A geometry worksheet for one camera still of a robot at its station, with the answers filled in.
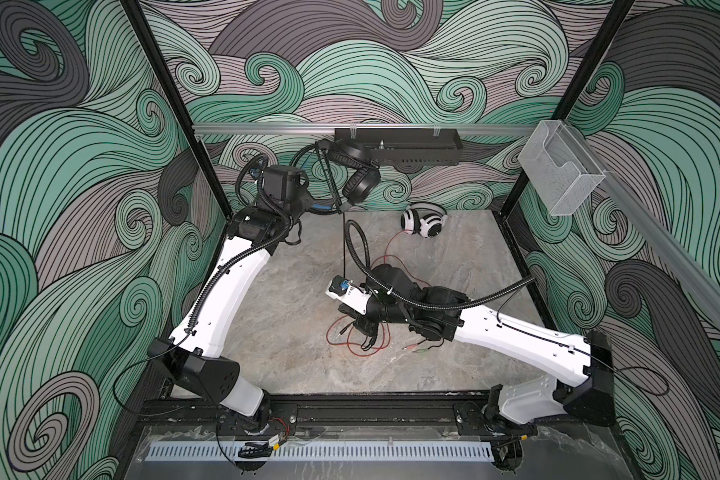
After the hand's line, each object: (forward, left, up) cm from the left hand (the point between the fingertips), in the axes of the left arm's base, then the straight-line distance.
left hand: (303, 188), depth 72 cm
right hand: (-24, -10, -15) cm, 30 cm away
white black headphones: (+20, -39, -29) cm, 52 cm away
